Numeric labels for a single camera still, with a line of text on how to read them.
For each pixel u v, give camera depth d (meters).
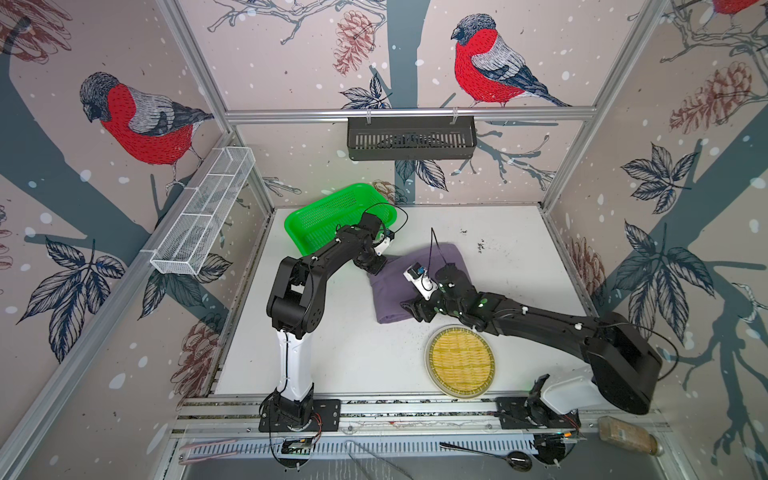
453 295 0.64
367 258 0.83
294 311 0.54
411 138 1.04
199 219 0.77
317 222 1.14
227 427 0.73
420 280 0.70
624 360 0.43
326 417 0.75
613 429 0.67
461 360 0.81
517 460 0.67
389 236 0.91
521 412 0.74
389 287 0.93
